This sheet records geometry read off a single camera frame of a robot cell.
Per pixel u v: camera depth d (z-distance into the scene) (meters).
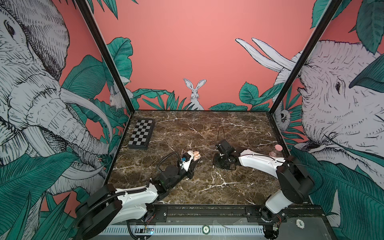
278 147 0.90
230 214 0.76
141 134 1.01
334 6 0.69
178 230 0.70
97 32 0.78
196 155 0.76
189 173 0.69
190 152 0.68
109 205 0.43
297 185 0.45
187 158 0.65
